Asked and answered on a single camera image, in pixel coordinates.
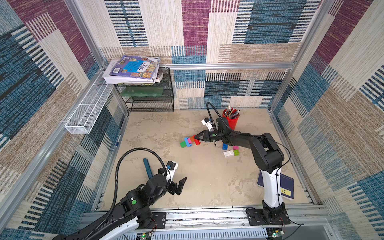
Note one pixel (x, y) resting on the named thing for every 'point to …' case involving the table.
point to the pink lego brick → (235, 147)
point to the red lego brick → (197, 141)
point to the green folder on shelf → (141, 91)
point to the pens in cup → (231, 112)
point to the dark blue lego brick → (225, 146)
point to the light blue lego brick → (188, 144)
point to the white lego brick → (229, 153)
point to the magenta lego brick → (189, 140)
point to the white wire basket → (85, 116)
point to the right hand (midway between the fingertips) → (198, 138)
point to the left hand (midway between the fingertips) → (179, 174)
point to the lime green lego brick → (236, 152)
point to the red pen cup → (232, 121)
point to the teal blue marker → (148, 168)
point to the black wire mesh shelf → (150, 104)
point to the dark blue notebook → (287, 185)
